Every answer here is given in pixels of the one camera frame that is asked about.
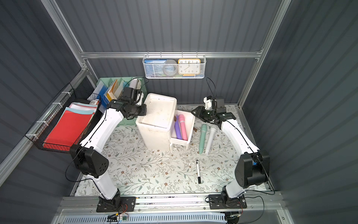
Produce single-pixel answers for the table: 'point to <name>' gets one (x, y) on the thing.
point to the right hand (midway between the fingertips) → (197, 112)
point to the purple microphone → (177, 128)
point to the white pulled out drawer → (189, 122)
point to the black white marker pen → (199, 178)
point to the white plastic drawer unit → (156, 126)
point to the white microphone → (212, 131)
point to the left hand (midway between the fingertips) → (143, 109)
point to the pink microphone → (182, 121)
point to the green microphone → (203, 131)
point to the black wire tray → (70, 100)
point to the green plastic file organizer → (112, 89)
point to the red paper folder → (68, 130)
